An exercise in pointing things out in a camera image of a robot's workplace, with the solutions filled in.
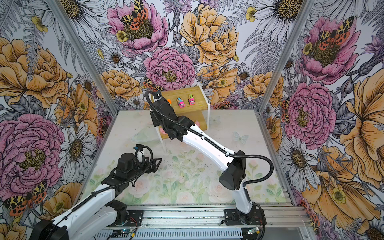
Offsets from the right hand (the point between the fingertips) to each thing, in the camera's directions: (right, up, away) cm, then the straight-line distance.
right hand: (159, 114), depth 74 cm
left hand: (-5, -26, +10) cm, 29 cm away
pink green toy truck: (+15, +8, +3) cm, 17 cm away
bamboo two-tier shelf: (+20, +2, +5) cm, 21 cm away
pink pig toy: (-1, -9, +11) cm, 14 cm away
